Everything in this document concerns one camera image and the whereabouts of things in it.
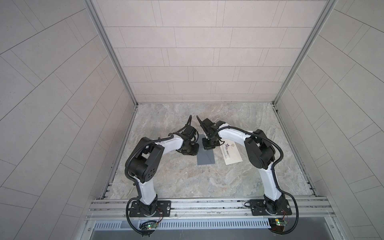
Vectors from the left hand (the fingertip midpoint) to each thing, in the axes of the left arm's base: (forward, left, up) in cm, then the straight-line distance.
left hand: (200, 151), depth 92 cm
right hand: (+2, -3, -1) cm, 4 cm away
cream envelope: (-2, -18, +1) cm, 19 cm away
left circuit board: (-38, +21, +5) cm, 44 cm away
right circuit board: (-37, -36, +1) cm, 51 cm away
